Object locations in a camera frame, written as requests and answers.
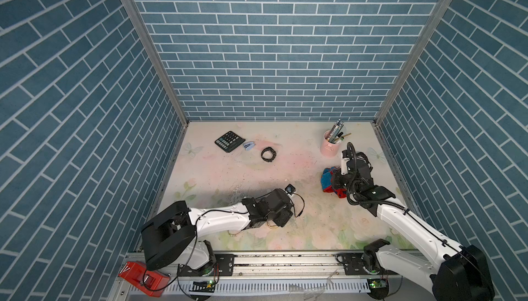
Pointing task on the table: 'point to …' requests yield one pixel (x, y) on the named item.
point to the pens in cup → (335, 135)
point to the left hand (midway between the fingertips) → (290, 211)
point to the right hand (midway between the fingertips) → (336, 171)
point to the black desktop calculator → (229, 141)
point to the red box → (152, 282)
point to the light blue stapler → (248, 146)
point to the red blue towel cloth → (326, 183)
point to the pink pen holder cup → (327, 148)
